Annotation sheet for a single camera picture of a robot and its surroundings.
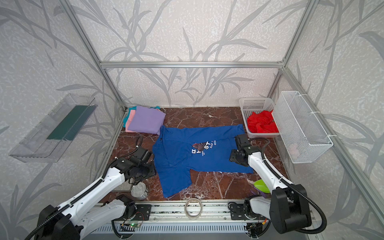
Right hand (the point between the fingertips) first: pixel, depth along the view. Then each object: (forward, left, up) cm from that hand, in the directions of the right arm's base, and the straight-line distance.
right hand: (235, 153), depth 87 cm
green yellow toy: (-16, -13, -7) cm, 22 cm away
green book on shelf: (-1, +76, +30) cm, 82 cm away
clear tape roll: (-28, +28, -5) cm, 40 cm away
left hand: (-9, +45, +1) cm, 45 cm away
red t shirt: (+24, -22, -1) cm, 33 cm away
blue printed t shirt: (+6, +36, -6) cm, 37 cm away
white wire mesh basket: (-7, -22, +28) cm, 36 cm away
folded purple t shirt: (+28, +60, -3) cm, 66 cm away
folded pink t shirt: (+35, +73, -2) cm, 81 cm away
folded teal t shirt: (+41, +75, -4) cm, 86 cm away
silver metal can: (-20, +52, -1) cm, 56 cm away
